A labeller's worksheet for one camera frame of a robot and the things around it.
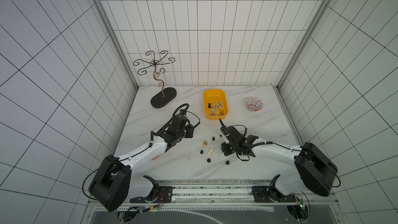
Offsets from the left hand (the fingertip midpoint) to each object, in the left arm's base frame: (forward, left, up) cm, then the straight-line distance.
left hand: (189, 130), depth 86 cm
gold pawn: (-5, -9, -6) cm, 12 cm away
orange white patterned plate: (-23, +10, +22) cm, 33 cm away
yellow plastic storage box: (+22, -16, -4) cm, 28 cm away
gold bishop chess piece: (+17, -21, -7) cm, 27 cm away
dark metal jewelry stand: (+34, +16, -6) cm, 38 cm away
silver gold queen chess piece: (+16, -15, -6) cm, 22 cm away
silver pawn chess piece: (+23, -20, -5) cm, 31 cm away
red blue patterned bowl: (+25, -44, -6) cm, 50 cm away
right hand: (-5, -19, -7) cm, 21 cm away
